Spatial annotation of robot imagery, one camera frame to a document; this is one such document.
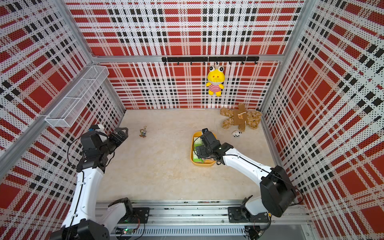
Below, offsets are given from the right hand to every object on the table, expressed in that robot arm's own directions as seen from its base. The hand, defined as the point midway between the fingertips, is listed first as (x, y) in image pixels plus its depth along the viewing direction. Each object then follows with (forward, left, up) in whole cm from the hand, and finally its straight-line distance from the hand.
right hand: (208, 147), depth 86 cm
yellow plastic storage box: (-6, +1, -8) cm, 10 cm away
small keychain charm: (+20, +47, -11) cm, 52 cm away
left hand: (+2, +43, +12) cm, 45 cm away
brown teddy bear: (+28, -24, -6) cm, 38 cm away
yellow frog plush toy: (+37, -6, +22) cm, 43 cm away
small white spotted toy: (+17, -21, -11) cm, 29 cm away
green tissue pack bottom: (-4, +7, -7) cm, 11 cm away
